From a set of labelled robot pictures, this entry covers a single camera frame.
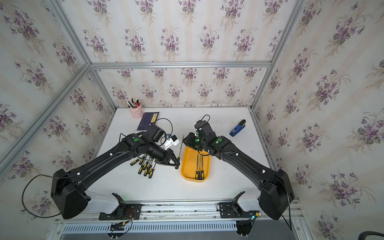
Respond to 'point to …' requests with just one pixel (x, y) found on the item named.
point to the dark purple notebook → (148, 118)
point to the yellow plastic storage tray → (193, 160)
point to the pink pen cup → (136, 109)
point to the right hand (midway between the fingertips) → (184, 141)
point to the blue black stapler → (239, 127)
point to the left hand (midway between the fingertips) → (179, 165)
